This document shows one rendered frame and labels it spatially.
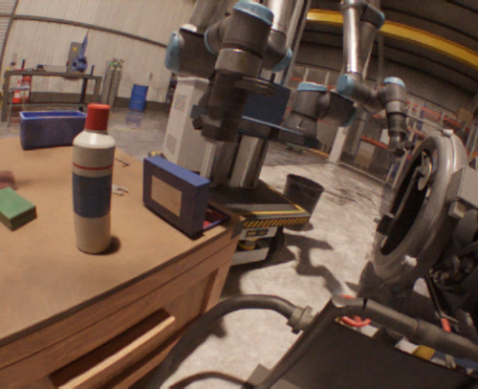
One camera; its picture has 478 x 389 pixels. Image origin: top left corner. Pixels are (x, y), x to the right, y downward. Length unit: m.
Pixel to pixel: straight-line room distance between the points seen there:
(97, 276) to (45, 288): 0.08
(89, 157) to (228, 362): 0.73
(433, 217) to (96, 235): 0.87
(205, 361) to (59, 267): 0.58
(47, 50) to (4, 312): 7.90
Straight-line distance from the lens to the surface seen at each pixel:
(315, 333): 0.35
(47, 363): 0.41
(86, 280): 0.36
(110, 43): 8.54
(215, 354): 0.84
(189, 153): 1.23
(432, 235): 0.83
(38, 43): 8.10
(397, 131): 0.88
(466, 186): 0.75
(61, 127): 0.98
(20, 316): 0.34
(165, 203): 0.48
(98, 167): 0.33
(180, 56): 0.81
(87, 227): 0.37
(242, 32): 0.47
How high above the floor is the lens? 0.73
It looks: 20 degrees down
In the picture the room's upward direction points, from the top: 16 degrees clockwise
